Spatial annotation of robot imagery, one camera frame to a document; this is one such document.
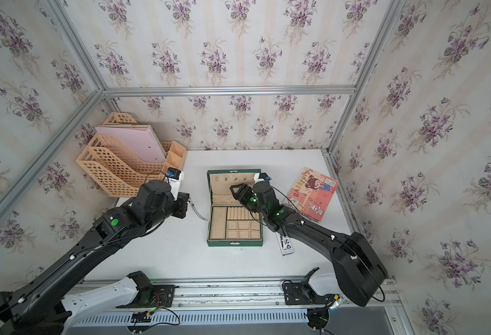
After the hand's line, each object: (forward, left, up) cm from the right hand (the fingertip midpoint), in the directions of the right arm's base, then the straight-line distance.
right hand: (234, 191), depth 80 cm
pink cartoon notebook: (+12, -37, -19) cm, 43 cm away
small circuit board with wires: (-39, +30, -20) cm, 53 cm away
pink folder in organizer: (+24, +44, +4) cm, 50 cm away
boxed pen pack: (-14, -21, -18) cm, 31 cm away
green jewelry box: (-6, +2, -15) cm, 16 cm away
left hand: (-8, +13, +8) cm, 17 cm away
